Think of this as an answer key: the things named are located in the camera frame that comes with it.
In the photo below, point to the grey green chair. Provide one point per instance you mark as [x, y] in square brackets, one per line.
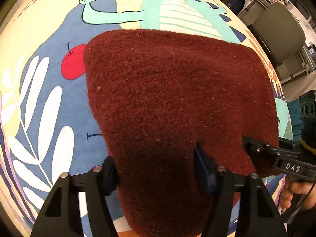
[279, 33]

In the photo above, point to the dark red knit sweater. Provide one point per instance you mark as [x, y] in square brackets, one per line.
[154, 95]

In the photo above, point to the yellow dinosaur print bedspread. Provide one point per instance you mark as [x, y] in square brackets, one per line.
[46, 124]

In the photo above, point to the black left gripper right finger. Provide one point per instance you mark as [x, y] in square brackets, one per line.
[238, 201]

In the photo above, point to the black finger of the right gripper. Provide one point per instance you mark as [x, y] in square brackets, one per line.
[290, 158]

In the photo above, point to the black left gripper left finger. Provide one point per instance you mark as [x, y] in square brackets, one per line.
[60, 215]

